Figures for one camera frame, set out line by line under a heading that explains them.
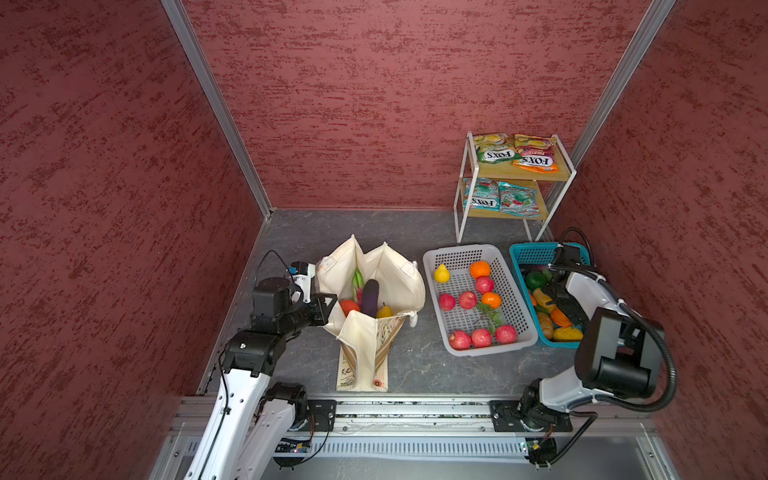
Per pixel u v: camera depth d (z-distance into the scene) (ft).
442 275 3.17
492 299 2.95
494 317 2.88
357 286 2.93
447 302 2.94
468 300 2.96
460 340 2.66
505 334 2.72
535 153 2.87
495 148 2.94
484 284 3.09
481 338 2.68
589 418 2.23
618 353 1.47
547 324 2.80
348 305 2.58
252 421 1.53
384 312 2.73
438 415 2.49
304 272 2.11
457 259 3.26
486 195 3.30
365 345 2.38
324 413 2.38
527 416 2.27
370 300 2.70
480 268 3.21
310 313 2.04
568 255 2.39
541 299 2.90
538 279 3.07
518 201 3.21
